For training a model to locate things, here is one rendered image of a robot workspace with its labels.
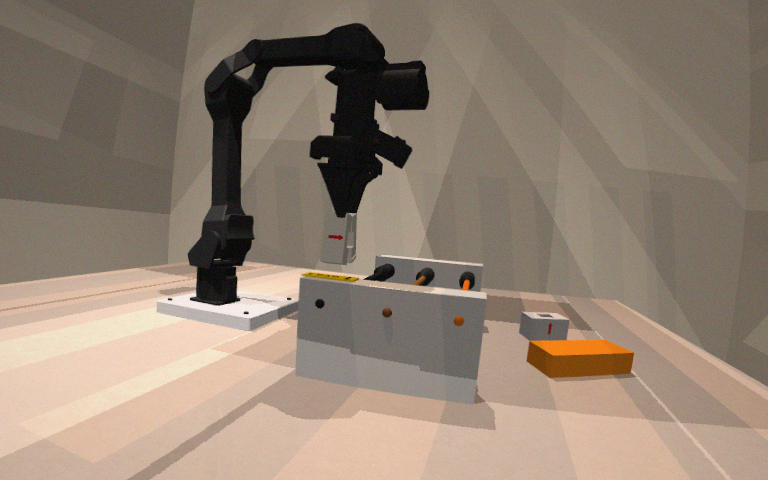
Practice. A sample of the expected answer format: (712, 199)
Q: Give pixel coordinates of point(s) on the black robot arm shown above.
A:
(227, 233)

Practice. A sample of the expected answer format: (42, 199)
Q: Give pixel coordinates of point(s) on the orange rectangular block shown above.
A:
(579, 358)

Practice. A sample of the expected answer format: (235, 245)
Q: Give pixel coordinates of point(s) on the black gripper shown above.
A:
(349, 170)

